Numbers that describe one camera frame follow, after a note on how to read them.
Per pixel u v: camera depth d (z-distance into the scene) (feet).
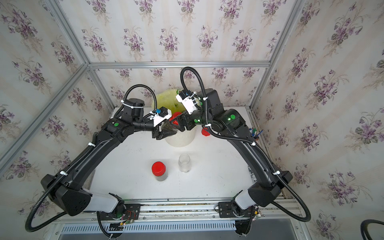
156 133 1.95
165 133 1.98
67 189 1.24
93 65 3.05
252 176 2.75
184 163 2.88
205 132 3.32
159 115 1.82
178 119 1.73
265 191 1.39
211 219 2.36
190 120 1.78
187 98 1.72
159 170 2.46
